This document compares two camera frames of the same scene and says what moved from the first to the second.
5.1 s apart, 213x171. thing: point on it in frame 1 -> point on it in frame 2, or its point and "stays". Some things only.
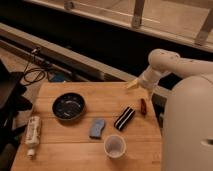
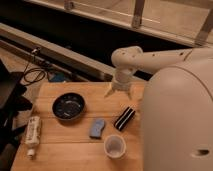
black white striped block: [124, 118] stays
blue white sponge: [96, 127] stays
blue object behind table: [56, 76] stays
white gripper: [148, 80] -> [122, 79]
